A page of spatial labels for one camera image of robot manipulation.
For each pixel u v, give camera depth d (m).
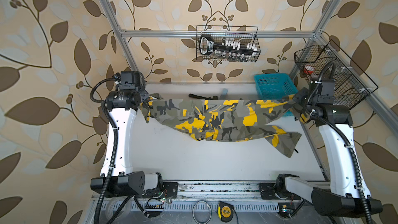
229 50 0.85
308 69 0.82
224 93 1.08
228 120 0.81
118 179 0.37
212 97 1.11
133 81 0.52
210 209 0.71
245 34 0.91
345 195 0.36
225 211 0.67
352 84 0.67
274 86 1.19
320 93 0.47
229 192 0.75
